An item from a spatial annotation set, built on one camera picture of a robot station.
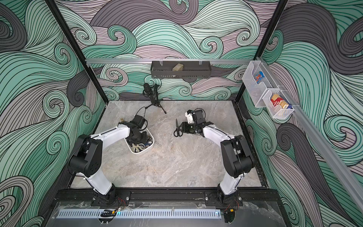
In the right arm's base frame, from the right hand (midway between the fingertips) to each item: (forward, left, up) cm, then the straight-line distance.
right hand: (182, 127), depth 92 cm
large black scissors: (+2, +4, -9) cm, 10 cm away
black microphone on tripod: (+24, +22, +11) cm, 34 cm away
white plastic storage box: (-7, +24, +8) cm, 26 cm away
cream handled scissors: (-12, +31, -6) cm, 33 cm away
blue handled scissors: (-8, +24, -7) cm, 26 cm away
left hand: (-6, +26, -5) cm, 27 cm away
